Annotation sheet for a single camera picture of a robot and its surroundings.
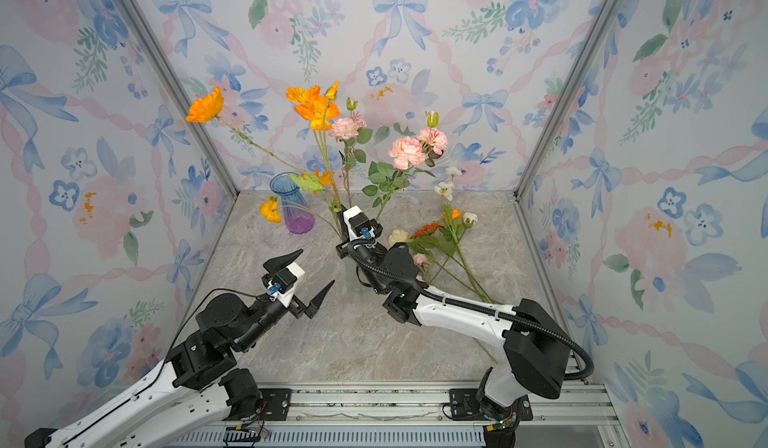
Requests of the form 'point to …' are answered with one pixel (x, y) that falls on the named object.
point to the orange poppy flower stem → (271, 210)
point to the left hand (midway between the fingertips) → (313, 262)
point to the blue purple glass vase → (298, 212)
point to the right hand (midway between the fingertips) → (341, 204)
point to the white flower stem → (445, 189)
